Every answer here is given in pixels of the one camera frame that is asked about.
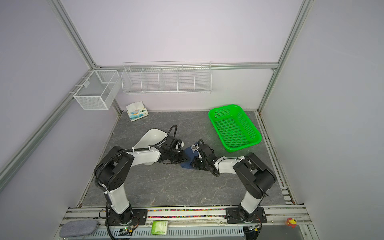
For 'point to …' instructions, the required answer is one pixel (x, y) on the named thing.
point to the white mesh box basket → (99, 90)
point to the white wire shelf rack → (170, 76)
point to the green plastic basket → (234, 128)
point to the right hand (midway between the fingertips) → (190, 165)
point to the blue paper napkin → (190, 156)
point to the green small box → (159, 228)
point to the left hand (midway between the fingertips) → (189, 161)
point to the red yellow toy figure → (291, 222)
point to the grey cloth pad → (74, 227)
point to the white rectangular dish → (149, 156)
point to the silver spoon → (193, 147)
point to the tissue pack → (137, 111)
